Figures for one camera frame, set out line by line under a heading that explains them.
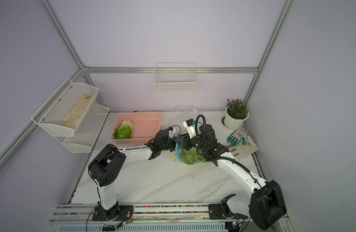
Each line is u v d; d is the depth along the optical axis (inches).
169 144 29.8
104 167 19.6
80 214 29.4
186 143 26.4
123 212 28.4
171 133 34.0
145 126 43.5
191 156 33.0
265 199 16.0
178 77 38.0
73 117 30.1
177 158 31.5
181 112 46.7
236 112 38.7
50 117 26.5
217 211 28.8
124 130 37.6
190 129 26.9
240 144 39.4
